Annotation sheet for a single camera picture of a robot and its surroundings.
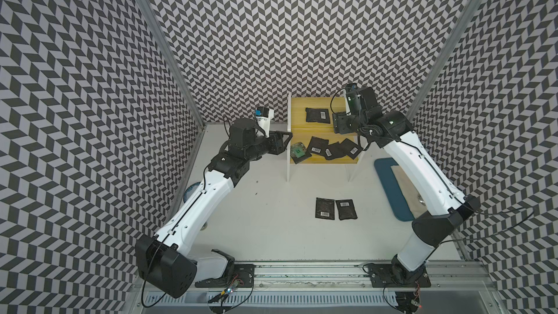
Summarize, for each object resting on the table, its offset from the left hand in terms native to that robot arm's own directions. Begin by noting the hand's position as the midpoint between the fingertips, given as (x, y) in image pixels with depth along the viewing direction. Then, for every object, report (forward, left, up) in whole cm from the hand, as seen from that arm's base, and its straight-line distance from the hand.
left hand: (285, 135), depth 72 cm
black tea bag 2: (-12, -16, -32) cm, 38 cm away
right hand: (+5, -21, +2) cm, 22 cm away
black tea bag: (+9, -11, +1) cm, 14 cm away
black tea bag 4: (+8, -13, -16) cm, 22 cm away
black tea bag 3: (-13, -24, -32) cm, 42 cm away
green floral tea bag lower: (+4, -5, -15) cm, 17 cm away
